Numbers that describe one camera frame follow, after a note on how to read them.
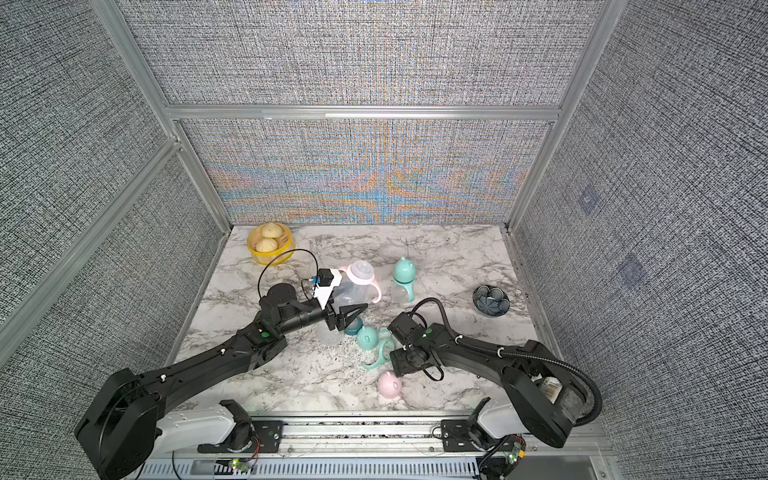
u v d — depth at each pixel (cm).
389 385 78
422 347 62
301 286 60
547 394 44
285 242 112
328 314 65
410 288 89
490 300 97
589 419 44
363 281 65
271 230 110
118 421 42
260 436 73
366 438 75
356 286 66
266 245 106
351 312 68
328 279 63
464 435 73
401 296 99
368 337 86
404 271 86
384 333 92
